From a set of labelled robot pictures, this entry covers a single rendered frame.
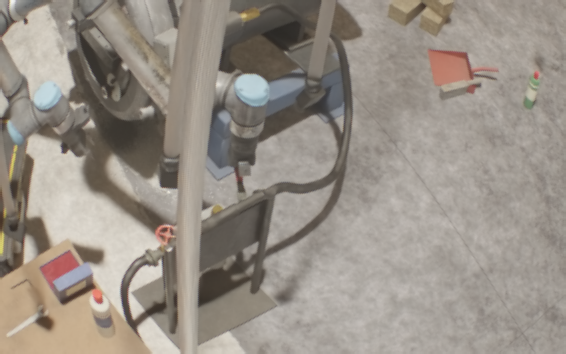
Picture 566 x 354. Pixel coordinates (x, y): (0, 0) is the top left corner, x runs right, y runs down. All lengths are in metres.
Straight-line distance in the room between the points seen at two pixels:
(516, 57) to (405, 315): 1.75
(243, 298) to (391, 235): 0.59
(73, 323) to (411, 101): 1.97
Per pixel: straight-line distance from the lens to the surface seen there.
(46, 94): 2.27
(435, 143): 3.72
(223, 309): 3.12
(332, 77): 3.52
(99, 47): 3.11
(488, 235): 3.52
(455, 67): 4.11
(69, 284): 2.47
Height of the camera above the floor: 2.69
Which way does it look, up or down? 50 degrees down
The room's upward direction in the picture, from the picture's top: 11 degrees clockwise
